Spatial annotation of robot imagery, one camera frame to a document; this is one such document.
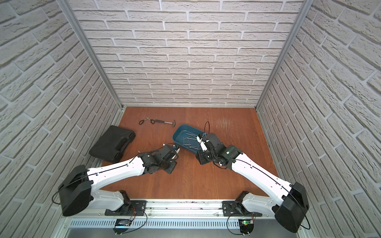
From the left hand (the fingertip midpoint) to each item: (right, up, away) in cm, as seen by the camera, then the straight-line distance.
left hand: (175, 161), depth 83 cm
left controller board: (-24, -27, -13) cm, 39 cm away
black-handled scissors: (-22, +23, +27) cm, 42 cm away
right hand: (+14, +5, -6) cm, 16 cm away
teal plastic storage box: (+4, +13, +18) cm, 22 cm away
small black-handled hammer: (-5, +22, +27) cm, 35 cm away
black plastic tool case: (-42, +7, +8) cm, 43 cm away
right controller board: (+36, -28, -12) cm, 47 cm away
